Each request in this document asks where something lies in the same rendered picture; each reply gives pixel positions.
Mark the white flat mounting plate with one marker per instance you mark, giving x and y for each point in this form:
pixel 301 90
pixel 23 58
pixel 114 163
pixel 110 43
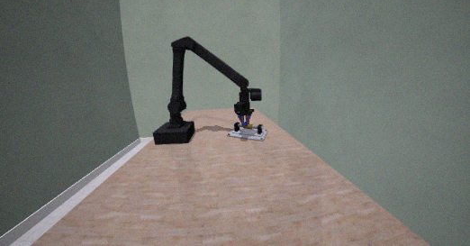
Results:
pixel 249 137

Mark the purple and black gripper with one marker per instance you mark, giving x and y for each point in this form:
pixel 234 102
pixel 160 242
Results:
pixel 248 114

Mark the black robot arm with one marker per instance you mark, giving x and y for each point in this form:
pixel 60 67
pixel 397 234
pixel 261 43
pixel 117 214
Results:
pixel 177 100

